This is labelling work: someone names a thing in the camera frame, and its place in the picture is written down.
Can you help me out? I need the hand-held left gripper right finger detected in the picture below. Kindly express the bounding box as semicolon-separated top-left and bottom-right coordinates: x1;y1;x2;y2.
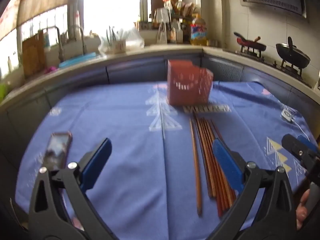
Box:
212;139;298;240

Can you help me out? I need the printed window blind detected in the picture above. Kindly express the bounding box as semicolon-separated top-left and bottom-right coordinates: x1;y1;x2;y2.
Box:
0;0;78;41

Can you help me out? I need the light wooden chopstick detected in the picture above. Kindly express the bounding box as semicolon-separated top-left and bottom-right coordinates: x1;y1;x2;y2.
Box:
189;119;202;217

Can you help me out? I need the white utensil cup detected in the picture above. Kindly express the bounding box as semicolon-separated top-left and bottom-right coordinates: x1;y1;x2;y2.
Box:
106;26;127;53

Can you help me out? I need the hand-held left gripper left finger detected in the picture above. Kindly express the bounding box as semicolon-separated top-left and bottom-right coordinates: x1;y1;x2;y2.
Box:
28;138;118;240

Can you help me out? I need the clear plastic bag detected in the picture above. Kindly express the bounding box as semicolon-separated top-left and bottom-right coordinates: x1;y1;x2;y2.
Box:
98;27;146;55

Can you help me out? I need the red frying pan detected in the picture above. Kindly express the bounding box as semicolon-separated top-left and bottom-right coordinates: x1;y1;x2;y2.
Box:
233;32;267;52

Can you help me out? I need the pink smiley utensil holder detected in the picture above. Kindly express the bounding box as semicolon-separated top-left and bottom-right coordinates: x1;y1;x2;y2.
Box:
166;59;214;106

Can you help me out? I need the smartphone in red case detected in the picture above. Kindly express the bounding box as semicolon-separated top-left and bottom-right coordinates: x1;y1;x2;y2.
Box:
42;131;73;172

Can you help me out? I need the wooden cutting board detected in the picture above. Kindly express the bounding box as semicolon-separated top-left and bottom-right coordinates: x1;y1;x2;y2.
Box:
22;31;47;78

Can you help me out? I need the condiment rack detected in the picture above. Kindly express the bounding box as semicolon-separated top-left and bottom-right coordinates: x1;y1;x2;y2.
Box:
149;0;202;44

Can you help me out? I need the gas stove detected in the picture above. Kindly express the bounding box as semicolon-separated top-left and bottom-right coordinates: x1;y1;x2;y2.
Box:
234;46;314;88

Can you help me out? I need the blue printed tablecloth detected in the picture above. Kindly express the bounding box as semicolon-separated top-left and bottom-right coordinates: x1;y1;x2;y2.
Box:
15;81;318;240

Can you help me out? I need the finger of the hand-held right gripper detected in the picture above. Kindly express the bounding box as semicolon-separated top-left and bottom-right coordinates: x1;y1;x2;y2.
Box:
282;134;310;162
297;135;320;157

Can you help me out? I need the bundle of brown chopsticks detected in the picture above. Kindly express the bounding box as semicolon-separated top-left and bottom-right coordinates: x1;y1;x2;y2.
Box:
192;112;238;218

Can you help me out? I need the white cable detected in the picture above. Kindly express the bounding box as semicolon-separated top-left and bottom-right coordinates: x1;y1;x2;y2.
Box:
290;119;316;142

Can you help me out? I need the blue basin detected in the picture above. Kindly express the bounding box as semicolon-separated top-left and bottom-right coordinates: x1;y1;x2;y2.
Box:
58;52;97;68

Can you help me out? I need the cooking oil bottle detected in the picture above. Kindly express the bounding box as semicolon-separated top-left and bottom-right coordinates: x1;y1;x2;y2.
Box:
190;14;208;46

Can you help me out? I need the small white device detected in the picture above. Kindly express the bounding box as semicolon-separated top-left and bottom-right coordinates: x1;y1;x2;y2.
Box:
281;109;295;123

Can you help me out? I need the person's right hand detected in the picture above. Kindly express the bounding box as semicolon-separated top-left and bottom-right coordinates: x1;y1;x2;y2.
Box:
296;189;311;231

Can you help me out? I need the black wok with lid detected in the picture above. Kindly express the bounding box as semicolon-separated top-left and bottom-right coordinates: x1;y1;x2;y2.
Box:
276;37;311;69

